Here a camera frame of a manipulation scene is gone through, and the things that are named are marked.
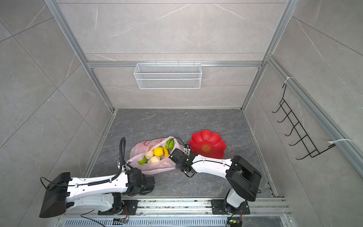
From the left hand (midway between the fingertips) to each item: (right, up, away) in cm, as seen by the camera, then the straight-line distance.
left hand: (132, 169), depth 77 cm
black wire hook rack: (+84, +14, -19) cm, 87 cm away
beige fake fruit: (+10, +3, +9) cm, 14 cm away
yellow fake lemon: (+13, +8, +12) cm, 19 cm away
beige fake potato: (+7, +6, +11) cm, 14 cm away
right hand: (+27, 0, +10) cm, 29 cm away
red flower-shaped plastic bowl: (+45, +11, +23) cm, 52 cm away
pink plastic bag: (+2, +9, +9) cm, 13 cm away
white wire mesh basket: (+17, +60, +24) cm, 67 cm away
